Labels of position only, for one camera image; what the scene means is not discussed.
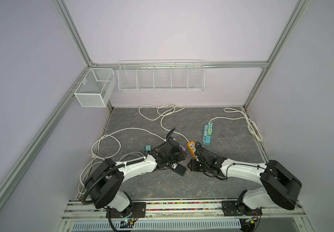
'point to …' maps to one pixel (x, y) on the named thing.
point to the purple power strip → (183, 148)
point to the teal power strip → (207, 133)
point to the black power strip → (178, 168)
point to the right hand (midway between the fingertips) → (190, 166)
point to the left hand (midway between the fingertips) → (185, 157)
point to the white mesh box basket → (96, 87)
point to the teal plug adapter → (147, 148)
